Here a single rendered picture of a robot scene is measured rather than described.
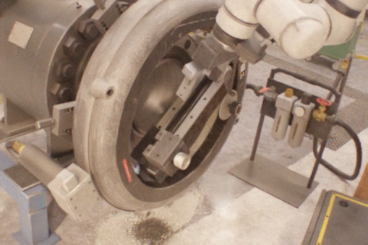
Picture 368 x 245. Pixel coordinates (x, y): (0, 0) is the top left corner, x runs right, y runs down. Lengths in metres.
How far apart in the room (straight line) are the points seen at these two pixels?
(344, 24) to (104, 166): 0.68
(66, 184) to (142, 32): 0.43
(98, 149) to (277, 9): 0.56
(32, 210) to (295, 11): 1.10
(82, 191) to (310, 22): 0.71
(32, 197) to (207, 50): 0.85
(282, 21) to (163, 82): 0.80
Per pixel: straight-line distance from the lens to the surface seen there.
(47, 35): 1.34
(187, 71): 0.86
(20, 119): 1.81
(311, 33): 0.73
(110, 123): 0.99
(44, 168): 1.17
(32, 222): 1.50
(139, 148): 1.24
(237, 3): 0.82
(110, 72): 0.98
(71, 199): 1.06
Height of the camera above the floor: 1.12
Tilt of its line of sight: 25 degrees down
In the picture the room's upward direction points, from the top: 8 degrees clockwise
